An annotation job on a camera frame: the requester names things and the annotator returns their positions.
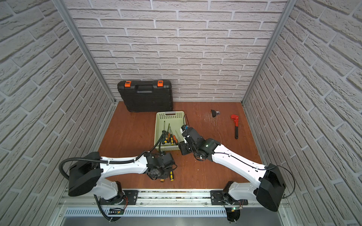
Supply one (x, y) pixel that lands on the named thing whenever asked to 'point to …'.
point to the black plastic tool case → (146, 95)
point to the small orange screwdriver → (169, 136)
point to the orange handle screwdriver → (175, 140)
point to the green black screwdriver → (163, 136)
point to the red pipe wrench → (236, 119)
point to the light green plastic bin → (168, 126)
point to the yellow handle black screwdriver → (162, 180)
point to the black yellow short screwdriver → (171, 138)
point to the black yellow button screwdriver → (171, 176)
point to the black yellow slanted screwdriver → (171, 138)
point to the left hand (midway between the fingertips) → (169, 174)
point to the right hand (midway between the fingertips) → (183, 145)
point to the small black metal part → (215, 113)
